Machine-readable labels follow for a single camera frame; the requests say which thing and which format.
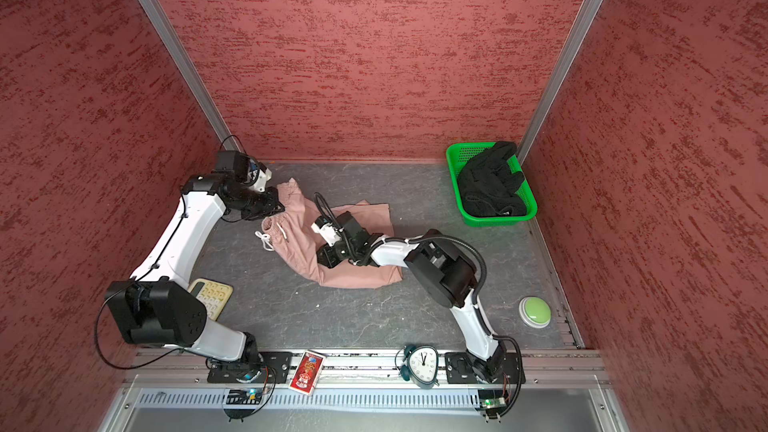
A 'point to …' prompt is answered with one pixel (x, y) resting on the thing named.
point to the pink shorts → (292, 230)
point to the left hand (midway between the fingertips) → (282, 214)
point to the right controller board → (492, 401)
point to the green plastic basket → (458, 155)
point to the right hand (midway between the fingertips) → (315, 263)
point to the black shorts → (489, 184)
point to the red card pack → (307, 373)
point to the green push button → (535, 312)
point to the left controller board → (241, 397)
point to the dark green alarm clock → (418, 365)
